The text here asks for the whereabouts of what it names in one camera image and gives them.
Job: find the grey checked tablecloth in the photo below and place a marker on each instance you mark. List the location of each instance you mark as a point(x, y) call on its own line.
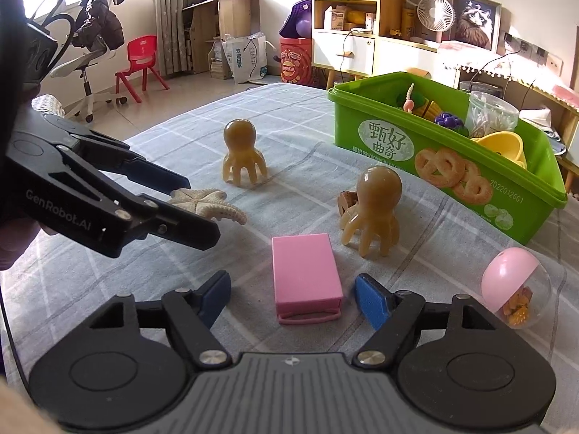
point(289, 190)

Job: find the toy corn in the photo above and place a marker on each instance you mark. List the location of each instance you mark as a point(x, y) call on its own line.
point(429, 110)

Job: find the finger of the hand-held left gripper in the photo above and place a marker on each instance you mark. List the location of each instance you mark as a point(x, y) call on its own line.
point(149, 169)
point(190, 230)

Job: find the yellow plastic toy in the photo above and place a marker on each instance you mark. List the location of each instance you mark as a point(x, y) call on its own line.
point(502, 144)

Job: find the pile of cloths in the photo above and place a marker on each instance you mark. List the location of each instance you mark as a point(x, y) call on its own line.
point(538, 117)

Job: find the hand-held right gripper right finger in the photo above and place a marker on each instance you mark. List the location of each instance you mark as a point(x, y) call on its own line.
point(373, 303)

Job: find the pink box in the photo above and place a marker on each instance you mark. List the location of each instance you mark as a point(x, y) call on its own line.
point(305, 271)

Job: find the white fan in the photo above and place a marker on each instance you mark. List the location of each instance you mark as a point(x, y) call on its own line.
point(435, 16)

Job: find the wall sockets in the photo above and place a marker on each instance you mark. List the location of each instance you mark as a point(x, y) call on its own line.
point(533, 52)

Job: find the pink frilled cloth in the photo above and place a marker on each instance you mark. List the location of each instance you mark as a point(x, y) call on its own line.
point(497, 61)

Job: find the purple toy grapes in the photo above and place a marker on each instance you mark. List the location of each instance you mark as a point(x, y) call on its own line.
point(448, 121)

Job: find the purple plush toy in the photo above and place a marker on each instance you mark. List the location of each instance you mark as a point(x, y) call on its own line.
point(296, 18)

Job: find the white office chair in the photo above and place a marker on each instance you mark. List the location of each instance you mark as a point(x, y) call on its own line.
point(86, 86)

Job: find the wooden desk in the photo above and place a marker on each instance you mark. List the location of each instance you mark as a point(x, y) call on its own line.
point(235, 18)

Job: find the red child chair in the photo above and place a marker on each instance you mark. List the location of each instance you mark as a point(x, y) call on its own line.
point(142, 52)

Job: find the tan octopus toy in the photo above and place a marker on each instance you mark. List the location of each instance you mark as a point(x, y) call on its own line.
point(377, 190)
point(239, 138)

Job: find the white paper bag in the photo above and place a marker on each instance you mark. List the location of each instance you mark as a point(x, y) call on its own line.
point(244, 58)

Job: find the green plastic box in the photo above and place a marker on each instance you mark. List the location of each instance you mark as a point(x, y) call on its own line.
point(350, 117)

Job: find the pink and clear capsule ball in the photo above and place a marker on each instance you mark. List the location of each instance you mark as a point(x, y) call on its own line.
point(506, 275)

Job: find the beige starfish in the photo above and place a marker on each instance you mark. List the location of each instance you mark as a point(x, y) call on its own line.
point(203, 199)

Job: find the white wooden cabinet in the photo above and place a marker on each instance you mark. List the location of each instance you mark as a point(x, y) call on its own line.
point(357, 54)

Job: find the clear cotton swab container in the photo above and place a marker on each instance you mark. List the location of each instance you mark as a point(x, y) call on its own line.
point(491, 115)

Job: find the patterned curtain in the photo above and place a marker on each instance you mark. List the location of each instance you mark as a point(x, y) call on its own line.
point(176, 18)

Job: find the red bucket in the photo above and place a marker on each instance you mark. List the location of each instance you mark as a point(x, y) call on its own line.
point(294, 63)

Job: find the small cardboard box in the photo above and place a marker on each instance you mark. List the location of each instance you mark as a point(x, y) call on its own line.
point(334, 20)

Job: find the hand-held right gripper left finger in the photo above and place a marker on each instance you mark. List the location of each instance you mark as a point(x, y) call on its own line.
point(215, 296)

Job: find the black jacket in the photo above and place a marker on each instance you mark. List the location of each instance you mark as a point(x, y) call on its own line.
point(99, 13)

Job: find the framed animal picture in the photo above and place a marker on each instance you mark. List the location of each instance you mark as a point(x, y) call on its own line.
point(475, 20)

